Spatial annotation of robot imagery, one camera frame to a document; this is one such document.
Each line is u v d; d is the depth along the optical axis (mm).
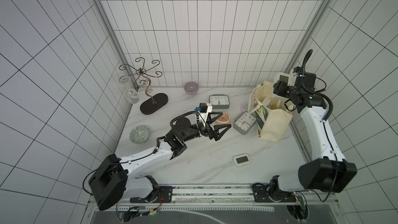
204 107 577
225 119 979
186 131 535
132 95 899
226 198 726
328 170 394
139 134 923
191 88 1148
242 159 815
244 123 952
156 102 1086
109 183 401
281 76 774
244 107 1037
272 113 776
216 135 586
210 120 679
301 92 562
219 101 1067
